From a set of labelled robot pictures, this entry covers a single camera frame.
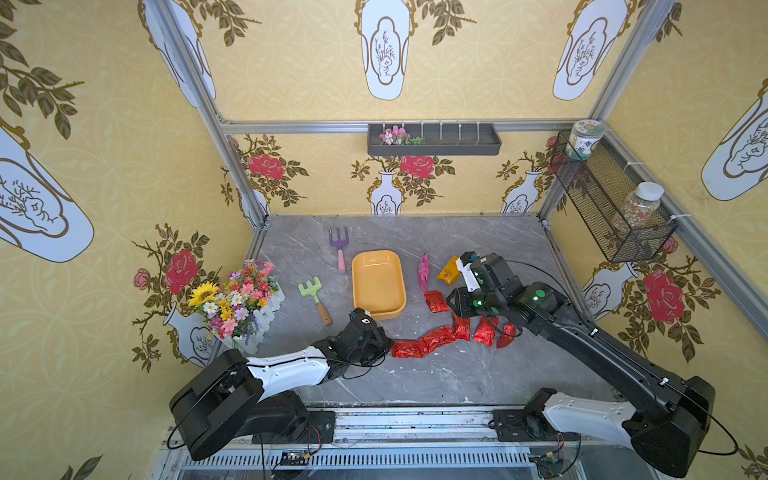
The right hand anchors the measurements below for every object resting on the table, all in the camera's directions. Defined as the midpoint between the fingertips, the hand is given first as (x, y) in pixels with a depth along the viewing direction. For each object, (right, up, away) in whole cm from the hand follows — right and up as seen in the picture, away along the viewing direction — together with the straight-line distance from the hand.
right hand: (455, 294), depth 77 cm
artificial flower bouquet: (-58, -3, +1) cm, 59 cm away
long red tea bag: (-5, -15, +9) cm, 18 cm away
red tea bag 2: (+11, -13, +10) cm, 20 cm away
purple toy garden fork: (-36, +13, +36) cm, 52 cm away
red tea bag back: (-2, -5, +16) cm, 17 cm away
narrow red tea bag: (+16, -15, +8) cm, 23 cm away
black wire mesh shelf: (+46, +30, +13) cm, 56 cm away
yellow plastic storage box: (-21, -1, +28) cm, 35 cm away
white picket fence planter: (-52, -11, -3) cm, 53 cm away
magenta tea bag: (-6, +4, +21) cm, 22 cm away
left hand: (-17, -14, +9) cm, 24 cm away
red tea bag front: (-13, -16, +6) cm, 22 cm away
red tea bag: (+4, -11, +10) cm, 16 cm away
